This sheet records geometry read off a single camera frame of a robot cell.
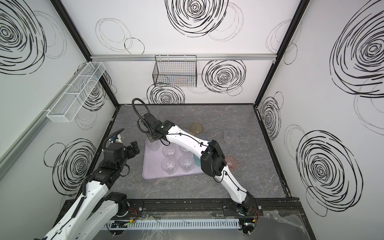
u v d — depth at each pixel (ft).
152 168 2.90
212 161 1.76
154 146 2.97
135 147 2.40
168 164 2.80
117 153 1.93
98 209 1.89
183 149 1.93
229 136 3.22
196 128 2.92
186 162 2.84
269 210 2.40
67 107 2.38
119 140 2.30
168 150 2.85
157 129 2.07
